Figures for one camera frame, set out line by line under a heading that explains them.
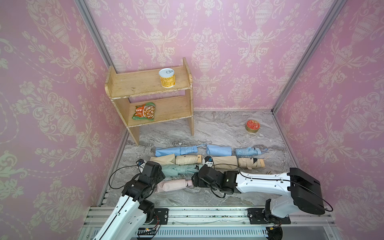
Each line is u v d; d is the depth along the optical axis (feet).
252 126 3.50
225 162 2.96
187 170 2.80
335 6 2.26
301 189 1.37
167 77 2.25
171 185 2.62
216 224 2.39
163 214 2.44
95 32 2.55
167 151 3.03
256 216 2.39
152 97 3.82
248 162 2.94
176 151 3.03
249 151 3.09
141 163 2.34
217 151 3.08
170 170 2.80
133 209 1.65
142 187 1.79
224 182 1.91
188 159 2.94
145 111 2.94
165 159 2.95
